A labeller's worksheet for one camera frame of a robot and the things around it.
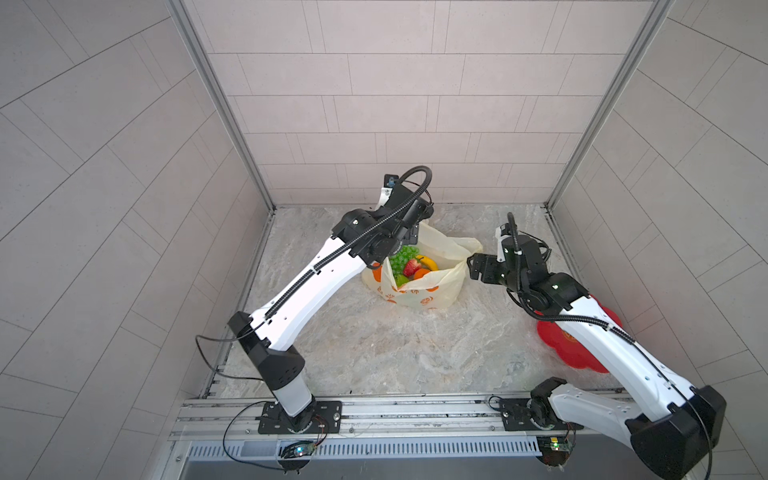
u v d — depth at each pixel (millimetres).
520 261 546
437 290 808
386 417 723
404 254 972
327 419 705
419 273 936
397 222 482
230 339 407
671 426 363
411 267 959
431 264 964
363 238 425
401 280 893
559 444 681
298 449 654
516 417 709
